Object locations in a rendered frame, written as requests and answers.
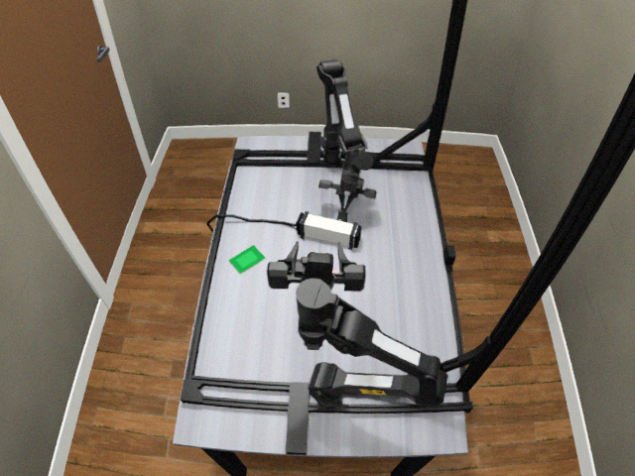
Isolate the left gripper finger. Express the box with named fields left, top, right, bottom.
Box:
left=277, top=241, right=299, bottom=273
left=337, top=242, right=357, bottom=273

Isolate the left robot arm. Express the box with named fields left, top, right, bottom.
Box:
left=295, top=252, right=447, bottom=409

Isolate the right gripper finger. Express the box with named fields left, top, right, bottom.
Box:
left=343, top=195, right=358, bottom=212
left=335, top=192, right=345, bottom=212

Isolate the green flat rectangular pad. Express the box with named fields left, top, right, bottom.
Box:
left=228, top=245, right=266, bottom=275

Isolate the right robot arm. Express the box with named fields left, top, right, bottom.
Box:
left=317, top=59, right=373, bottom=192

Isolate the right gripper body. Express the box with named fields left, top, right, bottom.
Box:
left=318, top=167, right=377, bottom=199

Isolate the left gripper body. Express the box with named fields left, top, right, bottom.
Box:
left=267, top=262, right=366, bottom=292

